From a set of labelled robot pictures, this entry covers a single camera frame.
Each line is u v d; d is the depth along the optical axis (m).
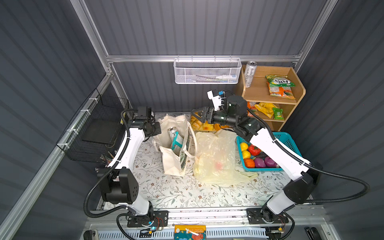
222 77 0.91
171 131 0.93
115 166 0.44
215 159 0.91
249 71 0.82
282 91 0.84
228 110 0.55
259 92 0.95
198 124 1.08
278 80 0.87
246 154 0.91
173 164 0.81
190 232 0.70
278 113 0.94
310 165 0.43
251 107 0.96
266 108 0.96
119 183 0.43
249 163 0.87
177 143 0.91
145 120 0.61
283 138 0.96
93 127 0.73
